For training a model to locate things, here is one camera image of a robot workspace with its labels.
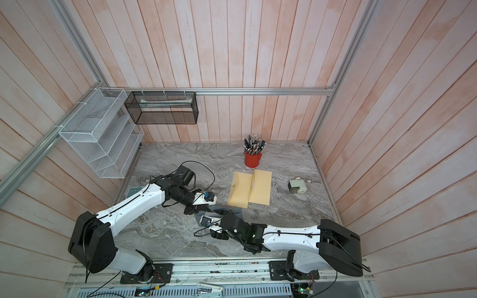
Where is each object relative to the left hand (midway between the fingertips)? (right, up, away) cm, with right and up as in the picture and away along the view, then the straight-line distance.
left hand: (206, 209), depth 79 cm
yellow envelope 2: (+15, +5, +20) cm, 25 cm away
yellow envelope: (+26, +5, +20) cm, 33 cm away
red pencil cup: (+22, +21, +25) cm, 39 cm away
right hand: (+3, -3, -1) cm, 4 cm away
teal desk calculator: (-41, +5, +17) cm, 45 cm away
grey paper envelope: (+2, 0, -2) cm, 3 cm away
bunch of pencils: (+22, +29, +17) cm, 40 cm away
